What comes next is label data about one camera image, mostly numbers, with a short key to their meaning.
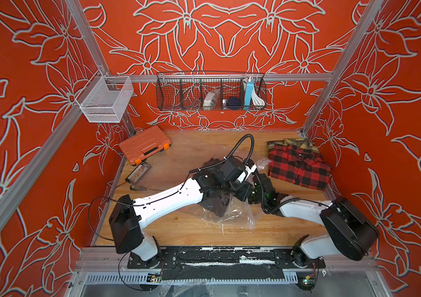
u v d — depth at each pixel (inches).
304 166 37.6
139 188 36.4
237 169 21.3
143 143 42.3
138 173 38.4
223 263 28.7
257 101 36.0
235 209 29.3
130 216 15.1
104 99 36.4
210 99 36.1
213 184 21.0
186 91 39.6
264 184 26.4
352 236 17.0
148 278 28.1
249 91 33.6
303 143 43.4
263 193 26.4
